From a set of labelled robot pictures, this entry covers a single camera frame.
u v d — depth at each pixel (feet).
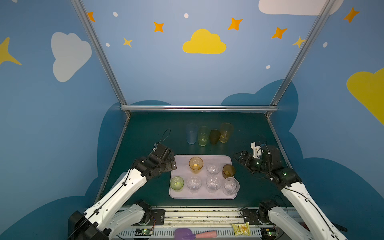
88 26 2.45
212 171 2.97
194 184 2.76
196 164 3.03
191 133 3.26
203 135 3.31
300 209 1.51
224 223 2.42
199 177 2.76
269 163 1.85
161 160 1.90
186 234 2.31
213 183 2.81
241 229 2.31
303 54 2.82
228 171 2.93
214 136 3.33
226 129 3.22
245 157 2.21
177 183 2.76
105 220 1.29
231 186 2.76
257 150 2.18
